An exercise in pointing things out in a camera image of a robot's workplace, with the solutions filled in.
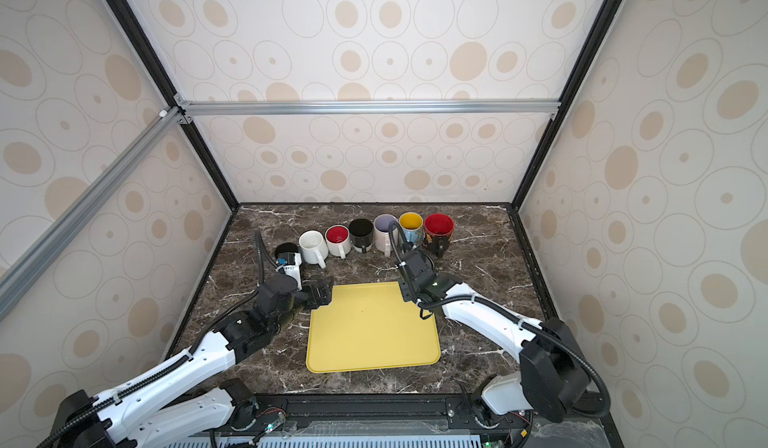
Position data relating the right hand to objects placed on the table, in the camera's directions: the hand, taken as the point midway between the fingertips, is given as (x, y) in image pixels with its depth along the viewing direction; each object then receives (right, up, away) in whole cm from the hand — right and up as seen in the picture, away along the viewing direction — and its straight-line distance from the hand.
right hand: (415, 277), depth 86 cm
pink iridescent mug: (-10, +12, +13) cm, 21 cm away
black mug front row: (-40, +8, +9) cm, 42 cm away
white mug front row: (-26, +10, +19) cm, 34 cm away
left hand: (-23, +2, -9) cm, 25 cm away
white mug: (-33, +8, +12) cm, 35 cm away
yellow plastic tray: (-14, -15, +5) cm, 22 cm away
